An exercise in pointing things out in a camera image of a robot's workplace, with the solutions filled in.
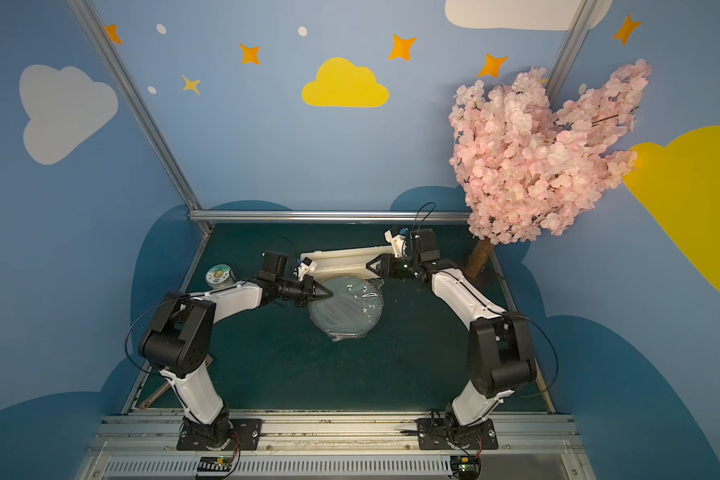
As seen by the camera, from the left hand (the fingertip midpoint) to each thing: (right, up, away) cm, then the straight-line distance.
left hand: (333, 292), depth 89 cm
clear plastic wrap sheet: (+6, -5, -3) cm, 8 cm away
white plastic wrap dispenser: (-1, +8, +12) cm, 15 cm away
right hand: (+13, +9, -1) cm, 15 cm away
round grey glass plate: (+6, -5, -2) cm, 8 cm away
